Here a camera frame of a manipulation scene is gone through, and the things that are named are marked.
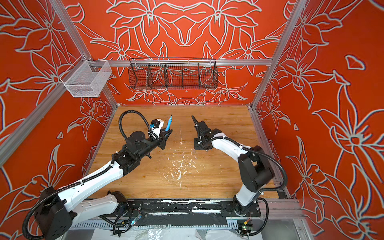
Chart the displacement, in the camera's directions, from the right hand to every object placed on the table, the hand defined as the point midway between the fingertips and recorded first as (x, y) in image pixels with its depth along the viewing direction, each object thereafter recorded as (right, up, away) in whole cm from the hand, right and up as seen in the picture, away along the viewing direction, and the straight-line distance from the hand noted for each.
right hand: (195, 145), depth 89 cm
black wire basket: (-18, +47, +11) cm, 52 cm away
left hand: (-13, +12, -17) cm, 24 cm away
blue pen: (-13, +14, -21) cm, 28 cm away
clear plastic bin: (-68, +42, +2) cm, 80 cm away
